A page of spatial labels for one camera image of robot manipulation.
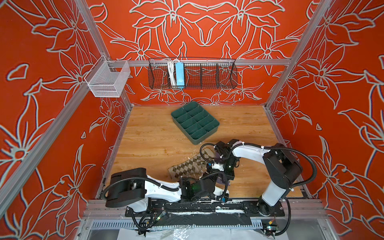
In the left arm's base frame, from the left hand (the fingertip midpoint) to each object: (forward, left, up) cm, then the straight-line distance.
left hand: (217, 173), depth 76 cm
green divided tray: (+37, +13, -3) cm, 39 cm away
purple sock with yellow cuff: (-5, 0, +4) cm, 6 cm away
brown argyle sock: (+6, +13, -8) cm, 16 cm away
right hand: (0, -4, -9) cm, 10 cm away
